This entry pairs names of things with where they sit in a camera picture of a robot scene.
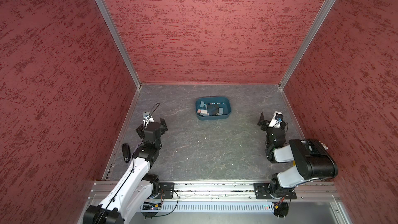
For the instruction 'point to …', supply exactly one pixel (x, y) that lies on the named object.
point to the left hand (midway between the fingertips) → (152, 124)
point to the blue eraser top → (202, 103)
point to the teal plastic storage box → (226, 106)
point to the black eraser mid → (212, 111)
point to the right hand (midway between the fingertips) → (269, 116)
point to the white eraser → (204, 111)
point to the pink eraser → (199, 111)
